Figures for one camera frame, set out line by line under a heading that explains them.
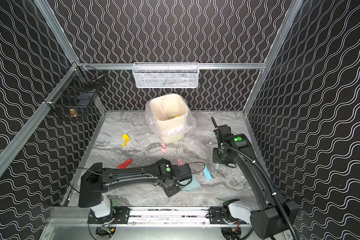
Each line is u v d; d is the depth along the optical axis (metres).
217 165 0.90
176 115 1.05
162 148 0.98
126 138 1.03
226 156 0.61
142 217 0.75
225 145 0.52
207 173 0.88
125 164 0.92
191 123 0.88
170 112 1.04
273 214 0.37
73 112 0.82
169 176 0.52
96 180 0.49
